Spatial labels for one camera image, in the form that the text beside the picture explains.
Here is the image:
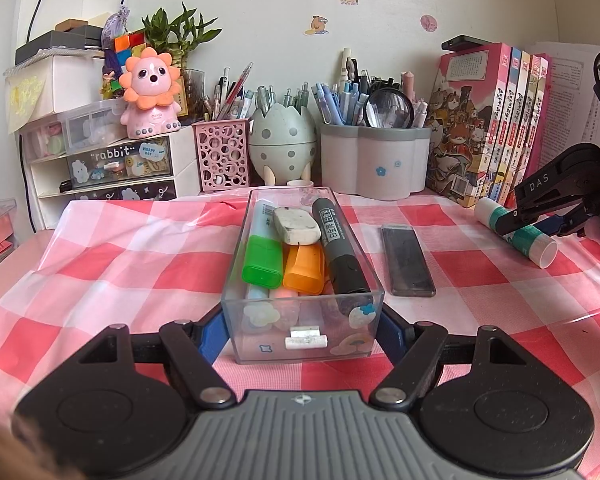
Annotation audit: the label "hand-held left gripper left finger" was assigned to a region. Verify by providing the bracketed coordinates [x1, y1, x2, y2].
[77, 305, 238, 407]

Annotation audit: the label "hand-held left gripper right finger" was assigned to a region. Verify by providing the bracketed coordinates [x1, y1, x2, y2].
[369, 305, 528, 407]

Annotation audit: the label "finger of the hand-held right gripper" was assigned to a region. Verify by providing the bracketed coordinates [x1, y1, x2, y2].
[495, 142, 600, 236]
[540, 199, 596, 238]

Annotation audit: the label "clear plastic stationery box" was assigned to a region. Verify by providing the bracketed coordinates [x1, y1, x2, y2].
[221, 186, 385, 366]

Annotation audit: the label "green white glue stick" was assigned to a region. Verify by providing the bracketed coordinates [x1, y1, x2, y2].
[475, 197, 558, 268]

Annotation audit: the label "green cap highlighter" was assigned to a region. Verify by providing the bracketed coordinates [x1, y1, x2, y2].
[242, 199, 286, 288]

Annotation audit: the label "black marker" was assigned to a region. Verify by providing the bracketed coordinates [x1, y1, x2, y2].
[311, 197, 372, 295]

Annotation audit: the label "orange highlighter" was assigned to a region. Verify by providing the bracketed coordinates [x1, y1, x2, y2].
[282, 242, 327, 296]

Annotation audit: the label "white eraser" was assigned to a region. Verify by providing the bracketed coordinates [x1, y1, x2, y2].
[272, 207, 322, 246]

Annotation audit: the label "person's left forearm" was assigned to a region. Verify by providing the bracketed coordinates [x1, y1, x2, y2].
[0, 410, 76, 480]

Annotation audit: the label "stack of printed papers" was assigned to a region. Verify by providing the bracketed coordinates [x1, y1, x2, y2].
[532, 42, 600, 171]

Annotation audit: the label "beige comic book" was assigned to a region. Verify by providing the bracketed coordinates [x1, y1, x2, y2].
[527, 55, 551, 171]

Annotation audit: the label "cream comic book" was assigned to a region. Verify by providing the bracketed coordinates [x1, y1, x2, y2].
[510, 51, 533, 196]

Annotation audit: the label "blue comic book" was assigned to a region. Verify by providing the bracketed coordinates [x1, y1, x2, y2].
[497, 47, 523, 206]

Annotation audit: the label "pink comic book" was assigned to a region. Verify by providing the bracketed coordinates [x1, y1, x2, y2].
[426, 42, 512, 208]

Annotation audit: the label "pink white checkered tablecloth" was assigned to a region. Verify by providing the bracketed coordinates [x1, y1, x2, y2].
[0, 187, 600, 480]

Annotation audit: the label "grey white flower pen holder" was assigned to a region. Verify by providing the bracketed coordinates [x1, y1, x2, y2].
[320, 120, 431, 202]

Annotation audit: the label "white drawer organizer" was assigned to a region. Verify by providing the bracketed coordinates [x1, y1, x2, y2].
[20, 100, 198, 231]

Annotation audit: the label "pink perforated pen basket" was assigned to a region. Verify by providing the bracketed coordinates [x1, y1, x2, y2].
[192, 119, 251, 193]

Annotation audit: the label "black rim magnifying glass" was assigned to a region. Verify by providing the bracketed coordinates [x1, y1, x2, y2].
[365, 87, 415, 128]

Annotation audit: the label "green egg pen holder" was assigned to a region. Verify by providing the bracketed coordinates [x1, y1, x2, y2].
[249, 102, 317, 189]

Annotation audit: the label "bunch of red black pens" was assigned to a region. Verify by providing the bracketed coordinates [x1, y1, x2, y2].
[202, 62, 256, 123]

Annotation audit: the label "cluster of pastel pens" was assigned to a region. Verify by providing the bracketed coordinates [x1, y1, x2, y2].
[312, 47, 428, 128]

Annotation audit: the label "glass vase with pebbles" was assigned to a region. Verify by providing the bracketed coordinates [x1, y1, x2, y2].
[180, 69, 207, 121]

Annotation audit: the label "pens with grey green barrels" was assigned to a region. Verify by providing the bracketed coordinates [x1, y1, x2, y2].
[254, 85, 311, 116]

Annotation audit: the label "pink orange lion toy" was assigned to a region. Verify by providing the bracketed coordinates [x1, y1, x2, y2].
[118, 47, 182, 140]

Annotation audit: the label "white storage box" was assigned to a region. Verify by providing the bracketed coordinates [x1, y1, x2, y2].
[2, 47, 126, 133]

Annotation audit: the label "colourful puzzle cube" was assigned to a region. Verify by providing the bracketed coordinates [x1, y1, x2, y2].
[114, 32, 146, 66]

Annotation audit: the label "green bamboo plant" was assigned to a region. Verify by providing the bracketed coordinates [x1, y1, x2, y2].
[141, 4, 221, 68]

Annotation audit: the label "lavender hanging sachet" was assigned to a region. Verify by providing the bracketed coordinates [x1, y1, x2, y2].
[101, 6, 131, 36]

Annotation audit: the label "grey flat box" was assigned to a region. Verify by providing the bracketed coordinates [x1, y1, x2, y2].
[15, 30, 103, 66]

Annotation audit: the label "black cable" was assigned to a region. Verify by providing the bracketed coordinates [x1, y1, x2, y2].
[27, 0, 61, 43]

